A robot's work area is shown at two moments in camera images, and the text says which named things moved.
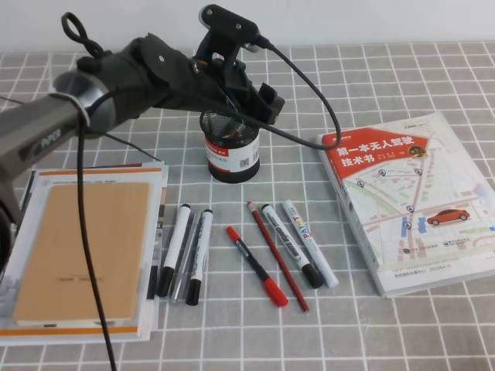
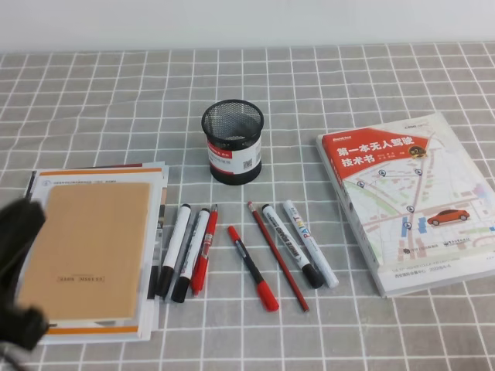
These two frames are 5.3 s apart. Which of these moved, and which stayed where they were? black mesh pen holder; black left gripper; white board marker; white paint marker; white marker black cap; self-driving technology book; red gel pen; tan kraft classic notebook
Moved: black left gripper; red gel pen
Stayed: tan kraft classic notebook; black mesh pen holder; white board marker; white marker black cap; white paint marker; self-driving technology book
